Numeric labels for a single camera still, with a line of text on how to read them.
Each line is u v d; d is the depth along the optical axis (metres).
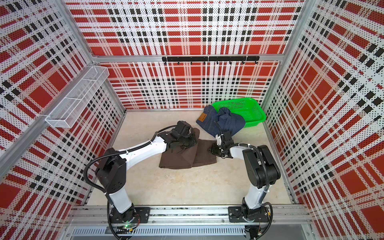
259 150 0.52
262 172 0.45
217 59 0.89
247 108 1.21
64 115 0.69
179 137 0.68
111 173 0.46
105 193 0.51
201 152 0.93
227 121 0.98
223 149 0.73
